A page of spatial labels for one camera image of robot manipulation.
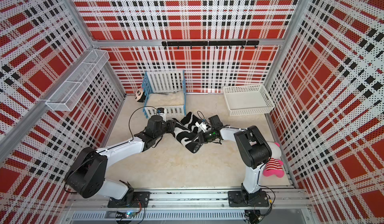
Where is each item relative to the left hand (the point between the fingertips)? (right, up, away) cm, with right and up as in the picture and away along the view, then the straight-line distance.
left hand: (176, 121), depth 90 cm
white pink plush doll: (+53, -22, -14) cm, 59 cm away
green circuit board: (-21, -42, -20) cm, 52 cm away
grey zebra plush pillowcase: (+5, -6, +1) cm, 8 cm away
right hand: (+12, -12, 0) cm, 17 cm away
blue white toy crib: (-15, +23, +33) cm, 43 cm away
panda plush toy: (-31, +18, +21) cm, 41 cm away
